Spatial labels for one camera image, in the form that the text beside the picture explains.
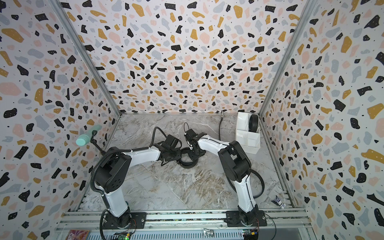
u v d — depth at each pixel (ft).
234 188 2.74
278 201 2.56
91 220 2.45
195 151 2.71
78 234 2.25
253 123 3.48
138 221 2.41
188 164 2.97
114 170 1.58
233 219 2.44
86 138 2.17
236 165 1.76
